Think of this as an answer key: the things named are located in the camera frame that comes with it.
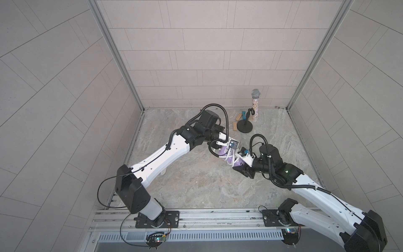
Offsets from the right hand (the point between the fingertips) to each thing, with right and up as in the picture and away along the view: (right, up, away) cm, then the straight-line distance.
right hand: (236, 163), depth 75 cm
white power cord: (-3, +5, -8) cm, 10 cm away
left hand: (-3, +15, -1) cm, 16 cm away
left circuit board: (-36, -29, -10) cm, 47 cm away
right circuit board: (+23, -30, -7) cm, 38 cm away
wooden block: (+5, +19, +33) cm, 39 cm away
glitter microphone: (+12, +35, +8) cm, 37 cm away
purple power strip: (-6, +7, -6) cm, 11 cm away
